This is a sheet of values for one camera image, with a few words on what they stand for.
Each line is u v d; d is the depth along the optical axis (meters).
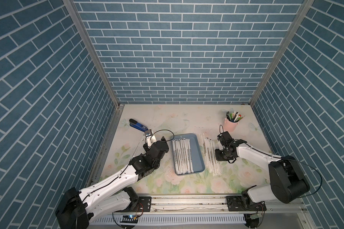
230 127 1.03
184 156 0.91
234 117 0.99
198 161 0.89
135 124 1.03
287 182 0.43
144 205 0.73
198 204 0.75
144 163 0.58
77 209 0.38
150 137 0.66
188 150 0.94
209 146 0.96
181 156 0.91
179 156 0.91
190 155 0.91
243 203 0.67
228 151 0.66
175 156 0.91
